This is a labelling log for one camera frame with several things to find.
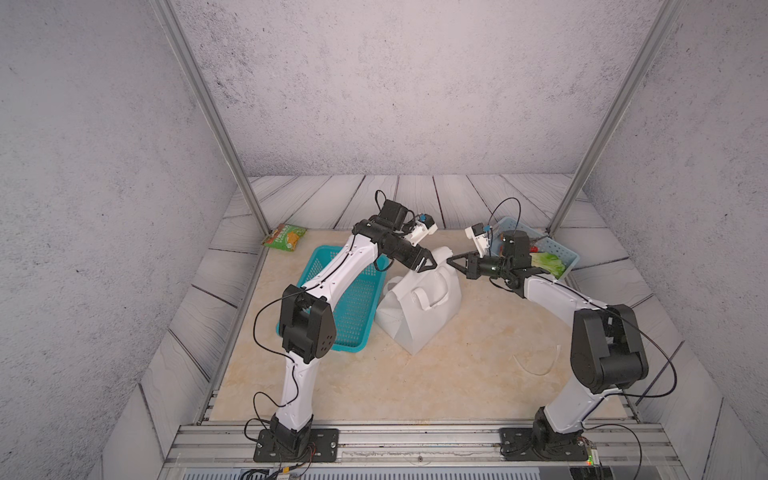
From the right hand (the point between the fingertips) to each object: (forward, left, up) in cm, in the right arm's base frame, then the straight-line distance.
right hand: (449, 261), depth 86 cm
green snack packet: (+24, +58, -14) cm, 65 cm away
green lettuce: (+11, -37, -15) cm, 41 cm away
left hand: (-1, +4, +1) cm, 5 cm away
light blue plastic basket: (+21, -36, -14) cm, 44 cm away
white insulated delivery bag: (-14, +9, -2) cm, 17 cm away
